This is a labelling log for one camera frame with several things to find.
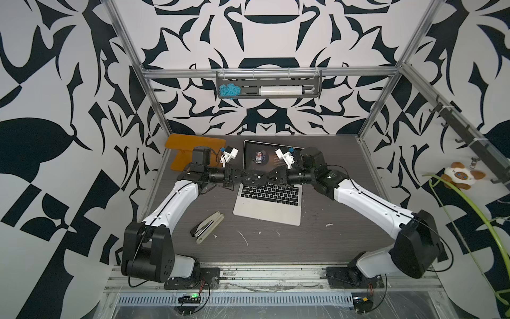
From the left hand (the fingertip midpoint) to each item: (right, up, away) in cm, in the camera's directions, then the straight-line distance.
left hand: (248, 174), depth 74 cm
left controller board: (-19, -45, -1) cm, 49 cm away
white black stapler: (-18, -23, +9) cm, 31 cm away
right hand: (+4, -1, -2) cm, 5 cm away
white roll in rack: (+14, +36, +15) cm, 41 cm away
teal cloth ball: (-9, +36, +17) cm, 41 cm away
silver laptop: (+14, -15, +18) cm, 28 cm away
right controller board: (+40, -46, -3) cm, 61 cm away
